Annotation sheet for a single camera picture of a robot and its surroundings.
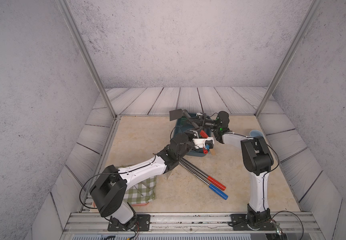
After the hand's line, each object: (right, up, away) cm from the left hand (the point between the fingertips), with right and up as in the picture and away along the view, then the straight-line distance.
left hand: (203, 129), depth 74 cm
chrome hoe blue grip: (+1, -29, +12) cm, 32 cm away
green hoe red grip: (+4, -14, +15) cm, 20 cm away
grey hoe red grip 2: (+5, -28, +12) cm, 31 cm away
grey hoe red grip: (-12, +9, +18) cm, 24 cm away
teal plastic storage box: (-5, +4, +11) cm, 13 cm away
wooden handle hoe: (+8, -14, +14) cm, 21 cm away
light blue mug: (+40, -3, +27) cm, 49 cm away
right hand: (-6, +5, +9) cm, 12 cm away
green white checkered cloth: (-31, -35, +8) cm, 48 cm away
